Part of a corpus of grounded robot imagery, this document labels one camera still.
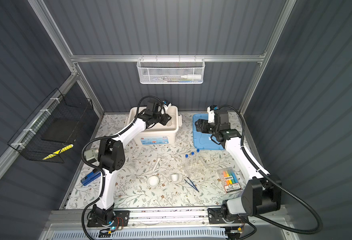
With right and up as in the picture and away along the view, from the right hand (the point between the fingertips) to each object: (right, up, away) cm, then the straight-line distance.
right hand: (203, 124), depth 83 cm
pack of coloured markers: (+16, -32, +2) cm, 36 cm away
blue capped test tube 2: (-6, -17, -3) cm, 18 cm away
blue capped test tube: (-10, -19, -4) cm, 21 cm away
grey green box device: (-70, -19, +9) cm, 73 cm away
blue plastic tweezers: (-5, -36, +1) cm, 36 cm away
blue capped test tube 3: (-3, -17, +1) cm, 17 cm away
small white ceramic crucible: (-16, -30, +2) cm, 35 cm away
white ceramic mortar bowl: (-29, -33, +3) cm, 44 cm away
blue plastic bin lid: (+3, -11, +21) cm, 24 cm away
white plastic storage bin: (-26, -6, +7) cm, 27 cm away
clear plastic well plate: (-2, -28, +8) cm, 29 cm away
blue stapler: (-64, -30, +3) cm, 71 cm away
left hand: (-21, +6, +16) cm, 27 cm away
